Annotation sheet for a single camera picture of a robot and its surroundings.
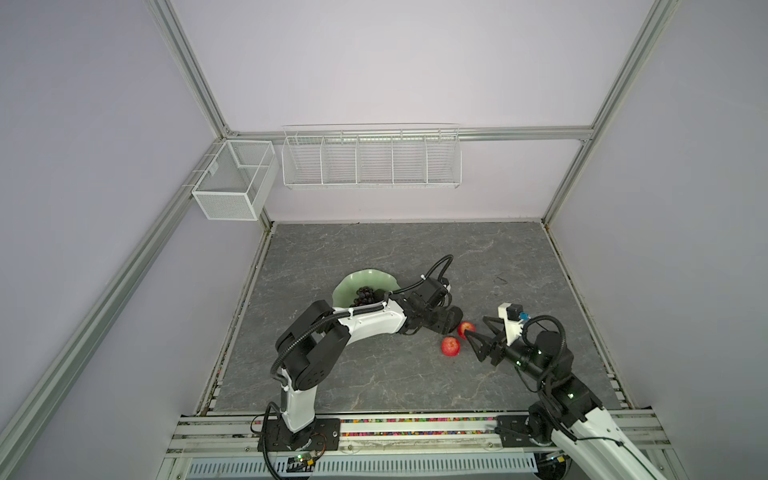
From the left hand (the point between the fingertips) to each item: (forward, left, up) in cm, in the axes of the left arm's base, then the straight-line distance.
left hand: (445, 322), depth 87 cm
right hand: (-6, -6, +10) cm, 13 cm away
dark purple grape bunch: (+11, +23, 0) cm, 26 cm away
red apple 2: (-1, -6, -2) cm, 6 cm away
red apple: (-7, -1, -2) cm, 7 cm away
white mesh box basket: (+49, +66, +18) cm, 84 cm away
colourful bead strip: (-26, -4, -8) cm, 27 cm away
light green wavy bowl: (+14, +30, -2) cm, 34 cm away
